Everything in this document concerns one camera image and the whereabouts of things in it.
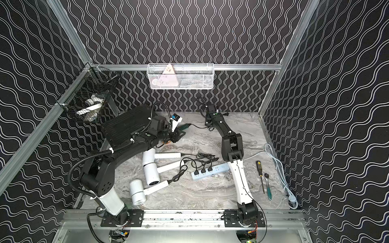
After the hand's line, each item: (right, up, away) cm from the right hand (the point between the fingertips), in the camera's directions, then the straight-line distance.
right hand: (215, 123), depth 114 cm
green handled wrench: (+26, -37, -30) cm, 54 cm away
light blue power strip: (-3, -29, -25) cm, 38 cm away
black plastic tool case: (-67, -5, -7) cm, 68 cm away
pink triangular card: (-31, +26, -24) cm, 47 cm away
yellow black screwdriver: (+24, -30, -24) cm, 45 cm away
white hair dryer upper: (-42, -21, -24) cm, 53 cm away
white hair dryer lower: (-44, -38, -37) cm, 69 cm away
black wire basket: (-81, +14, -22) cm, 85 cm away
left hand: (-23, -4, -26) cm, 35 cm away
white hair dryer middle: (-39, -28, -29) cm, 56 cm away
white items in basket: (-67, +7, -37) cm, 77 cm away
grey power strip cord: (+37, -44, -32) cm, 66 cm away
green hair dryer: (-23, -3, -7) cm, 24 cm away
